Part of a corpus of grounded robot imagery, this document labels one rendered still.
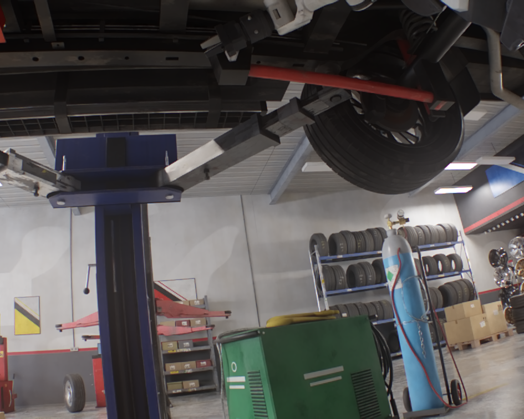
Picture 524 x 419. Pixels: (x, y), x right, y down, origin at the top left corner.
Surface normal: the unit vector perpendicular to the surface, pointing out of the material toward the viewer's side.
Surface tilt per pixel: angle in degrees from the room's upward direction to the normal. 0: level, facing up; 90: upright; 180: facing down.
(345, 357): 86
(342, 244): 103
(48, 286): 90
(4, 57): 180
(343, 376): 86
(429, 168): 119
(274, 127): 180
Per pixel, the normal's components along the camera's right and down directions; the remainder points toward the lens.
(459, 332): -0.90, -0.01
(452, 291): 0.20, -0.56
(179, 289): 0.24, -0.37
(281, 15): 0.10, 0.28
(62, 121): 0.15, 0.93
